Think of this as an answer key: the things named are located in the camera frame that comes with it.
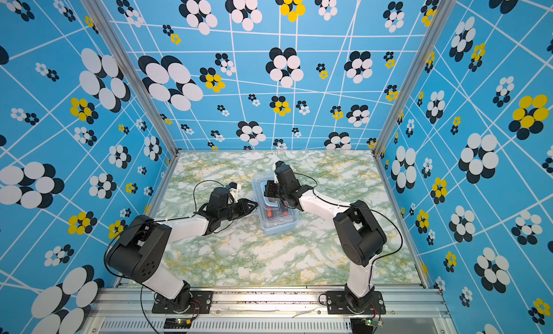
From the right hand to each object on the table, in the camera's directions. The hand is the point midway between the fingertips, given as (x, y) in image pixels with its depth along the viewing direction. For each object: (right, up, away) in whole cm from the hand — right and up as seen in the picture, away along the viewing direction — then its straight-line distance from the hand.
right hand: (267, 189), depth 92 cm
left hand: (-3, -4, 0) cm, 6 cm away
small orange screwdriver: (+1, -9, -7) cm, 12 cm away
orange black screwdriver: (+8, -9, -6) cm, 13 cm away
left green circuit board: (-29, -44, -20) cm, 56 cm away
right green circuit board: (+36, -41, -23) cm, 59 cm away
